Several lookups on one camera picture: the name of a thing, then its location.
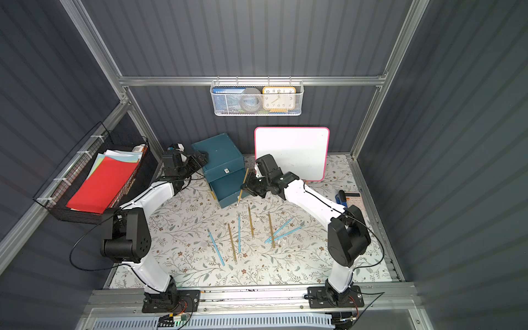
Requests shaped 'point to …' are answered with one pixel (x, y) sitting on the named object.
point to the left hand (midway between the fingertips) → (199, 156)
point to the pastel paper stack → (113, 168)
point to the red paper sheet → (104, 185)
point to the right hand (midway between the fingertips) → (244, 184)
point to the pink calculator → (355, 199)
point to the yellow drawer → (213, 195)
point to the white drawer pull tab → (226, 170)
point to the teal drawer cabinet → (225, 167)
